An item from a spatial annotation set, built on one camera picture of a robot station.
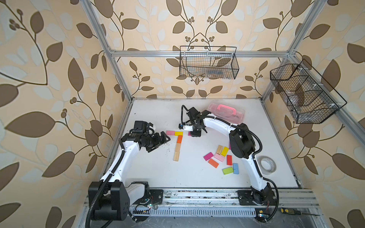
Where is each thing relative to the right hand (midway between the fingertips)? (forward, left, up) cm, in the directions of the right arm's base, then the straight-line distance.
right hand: (194, 131), depth 99 cm
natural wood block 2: (-17, +12, -1) cm, 21 cm away
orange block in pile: (-22, -11, -2) cm, 25 cm away
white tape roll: (-25, -45, 0) cm, 52 cm away
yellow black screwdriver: (-48, -46, 0) cm, 67 cm away
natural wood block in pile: (-14, -15, -1) cm, 21 cm away
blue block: (-26, -23, -1) cm, 35 cm away
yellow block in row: (-1, +12, 0) cm, 12 cm away
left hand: (-13, +20, +12) cm, 27 cm away
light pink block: (-19, -15, -2) cm, 24 cm away
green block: (-27, -19, -3) cm, 33 cm away
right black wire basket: (-4, -60, +32) cm, 68 cm away
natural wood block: (-11, +12, -2) cm, 16 cm away
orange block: (-5, +10, 0) cm, 11 cm away
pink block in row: (0, +17, -1) cm, 17 cm away
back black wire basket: (+35, -12, +32) cm, 49 cm away
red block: (-21, -20, -1) cm, 29 cm away
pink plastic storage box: (+7, -25, +9) cm, 28 cm away
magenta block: (-18, -8, -2) cm, 20 cm away
